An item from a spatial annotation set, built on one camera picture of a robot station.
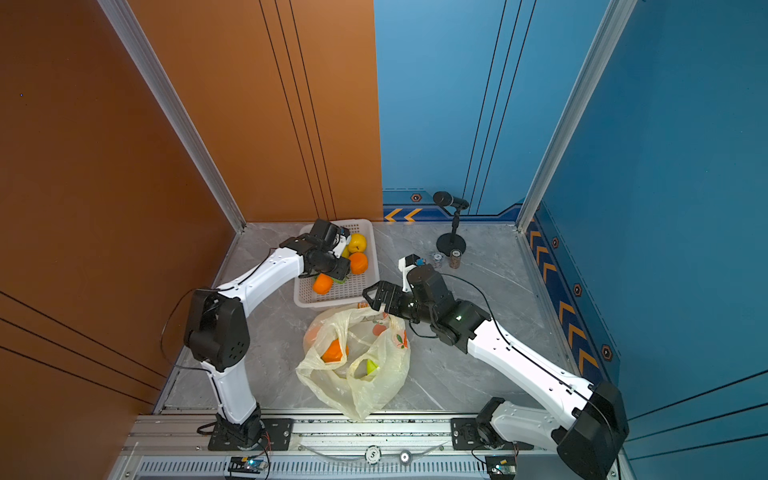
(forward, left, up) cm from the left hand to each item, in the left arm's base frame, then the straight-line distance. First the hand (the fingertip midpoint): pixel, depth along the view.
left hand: (342, 264), depth 94 cm
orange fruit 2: (-3, +7, -7) cm, 10 cm away
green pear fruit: (-30, -11, -6) cm, 32 cm away
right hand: (-20, -11, +12) cm, 26 cm away
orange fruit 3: (-26, 0, -6) cm, 27 cm away
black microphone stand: (+18, -37, -9) cm, 42 cm away
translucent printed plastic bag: (-28, -7, -4) cm, 29 cm away
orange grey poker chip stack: (+7, -38, -6) cm, 39 cm away
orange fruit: (+5, -4, -6) cm, 9 cm away
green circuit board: (-51, +16, -12) cm, 55 cm away
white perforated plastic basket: (-3, -2, -11) cm, 11 cm away
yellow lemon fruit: (+13, -3, -5) cm, 14 cm away
